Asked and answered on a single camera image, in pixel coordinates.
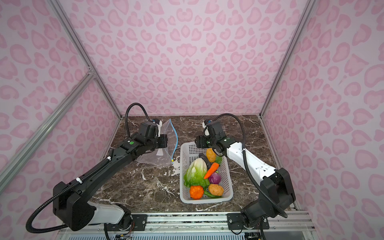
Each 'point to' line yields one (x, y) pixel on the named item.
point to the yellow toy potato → (211, 155)
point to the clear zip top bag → (163, 156)
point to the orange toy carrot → (212, 169)
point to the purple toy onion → (215, 178)
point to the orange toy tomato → (196, 192)
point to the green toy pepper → (208, 193)
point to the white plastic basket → (188, 152)
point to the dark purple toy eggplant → (207, 163)
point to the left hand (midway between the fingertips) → (168, 136)
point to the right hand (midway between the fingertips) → (200, 138)
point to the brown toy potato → (216, 189)
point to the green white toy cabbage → (196, 174)
